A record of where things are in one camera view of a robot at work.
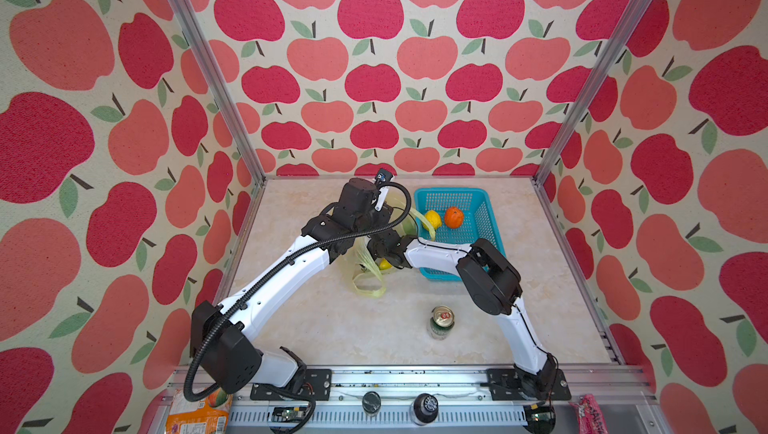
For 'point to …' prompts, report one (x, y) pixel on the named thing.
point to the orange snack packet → (210, 415)
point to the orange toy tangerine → (453, 217)
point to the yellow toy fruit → (434, 219)
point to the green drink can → (441, 321)
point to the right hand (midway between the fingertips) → (363, 241)
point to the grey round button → (371, 402)
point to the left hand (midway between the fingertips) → (389, 204)
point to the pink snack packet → (591, 419)
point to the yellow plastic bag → (371, 282)
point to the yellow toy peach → (385, 265)
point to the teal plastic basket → (480, 221)
